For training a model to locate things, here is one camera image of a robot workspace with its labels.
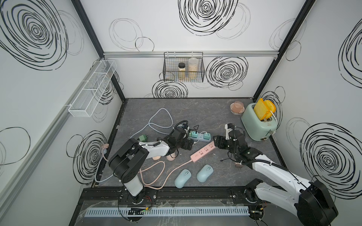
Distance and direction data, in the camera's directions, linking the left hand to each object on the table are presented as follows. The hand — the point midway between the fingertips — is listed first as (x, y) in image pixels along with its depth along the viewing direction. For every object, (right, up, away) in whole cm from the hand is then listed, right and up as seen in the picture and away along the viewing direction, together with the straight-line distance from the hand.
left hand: (188, 140), depth 92 cm
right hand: (+17, +3, -8) cm, 20 cm away
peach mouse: (-20, -10, -5) cm, 22 cm away
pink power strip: (+9, -6, -4) cm, 11 cm away
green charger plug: (-30, +1, +2) cm, 30 cm away
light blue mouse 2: (+9, -16, -12) cm, 22 cm away
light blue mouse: (-3, -18, -13) cm, 22 cm away
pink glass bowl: (+39, +22, +17) cm, 48 cm away
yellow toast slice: (+46, +21, -6) cm, 51 cm away
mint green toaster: (+43, +8, -6) cm, 44 cm away
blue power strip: (+8, +2, +1) cm, 9 cm away
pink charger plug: (+20, -3, -32) cm, 38 cm away
